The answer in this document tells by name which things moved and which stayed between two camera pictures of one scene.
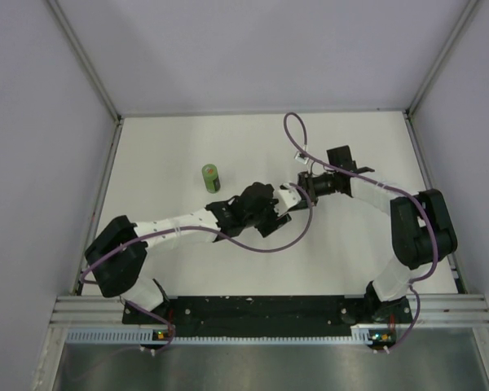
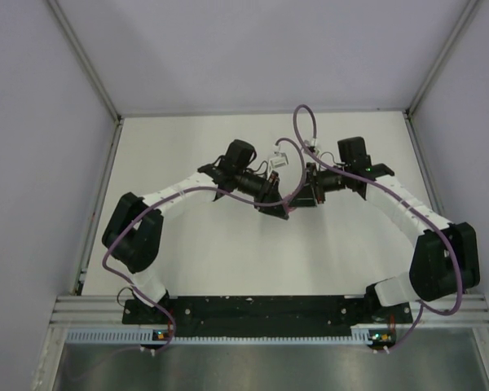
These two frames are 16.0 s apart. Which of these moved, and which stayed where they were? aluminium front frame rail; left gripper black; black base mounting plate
Moved: left gripper black
Stayed: black base mounting plate; aluminium front frame rail
